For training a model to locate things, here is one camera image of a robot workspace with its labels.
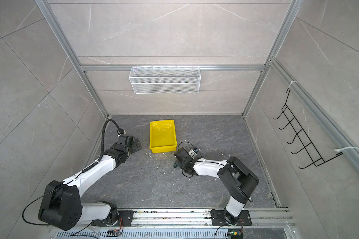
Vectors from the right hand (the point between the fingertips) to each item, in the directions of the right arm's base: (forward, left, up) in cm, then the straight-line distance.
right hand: (178, 160), depth 93 cm
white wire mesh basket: (+47, +8, +28) cm, 55 cm away
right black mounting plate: (-32, -20, -1) cm, 38 cm away
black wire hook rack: (-7, -59, +29) cm, 66 cm away
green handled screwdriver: (-4, +2, +1) cm, 4 cm away
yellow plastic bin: (+19, +11, +1) cm, 22 cm away
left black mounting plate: (-31, +27, -1) cm, 41 cm away
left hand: (+7, +28, +12) cm, 31 cm away
